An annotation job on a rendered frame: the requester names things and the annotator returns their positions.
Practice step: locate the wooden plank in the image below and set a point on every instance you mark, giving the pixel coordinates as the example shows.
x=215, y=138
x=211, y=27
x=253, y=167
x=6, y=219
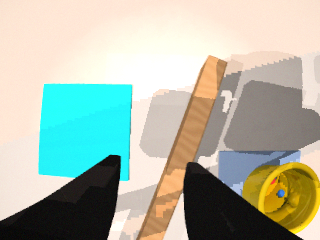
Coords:
x=184, y=149

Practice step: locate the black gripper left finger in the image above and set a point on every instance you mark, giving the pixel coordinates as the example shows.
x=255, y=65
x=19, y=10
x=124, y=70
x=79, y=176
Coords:
x=81, y=210

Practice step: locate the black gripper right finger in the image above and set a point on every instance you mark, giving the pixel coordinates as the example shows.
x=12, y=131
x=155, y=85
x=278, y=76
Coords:
x=214, y=212

